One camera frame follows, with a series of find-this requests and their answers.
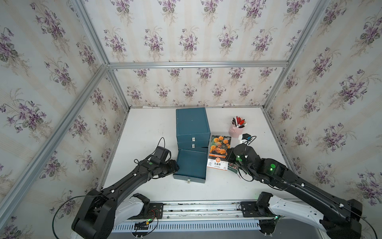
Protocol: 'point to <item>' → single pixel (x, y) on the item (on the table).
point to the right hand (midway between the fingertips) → (225, 151)
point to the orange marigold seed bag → (218, 152)
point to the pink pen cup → (235, 132)
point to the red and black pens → (238, 122)
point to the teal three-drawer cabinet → (193, 134)
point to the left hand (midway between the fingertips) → (178, 170)
